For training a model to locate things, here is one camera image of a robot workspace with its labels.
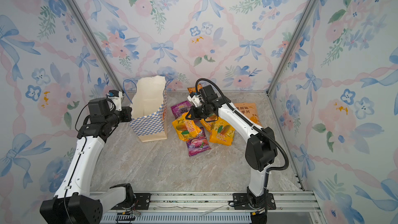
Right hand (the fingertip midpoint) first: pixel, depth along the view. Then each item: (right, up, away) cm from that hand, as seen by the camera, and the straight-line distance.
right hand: (187, 117), depth 82 cm
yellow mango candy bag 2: (+19, -10, +11) cm, 24 cm away
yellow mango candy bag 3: (0, -6, -2) cm, 6 cm away
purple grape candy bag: (-7, +4, +19) cm, 21 cm away
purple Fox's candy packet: (+6, -17, +9) cm, 20 cm away
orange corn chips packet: (+1, +18, +35) cm, 39 cm away
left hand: (-27, +5, -5) cm, 28 cm away
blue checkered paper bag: (-29, +5, +25) cm, 39 cm away
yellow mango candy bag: (+15, -6, +12) cm, 20 cm away
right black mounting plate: (+26, -40, -8) cm, 48 cm away
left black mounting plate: (-21, -40, -8) cm, 46 cm away
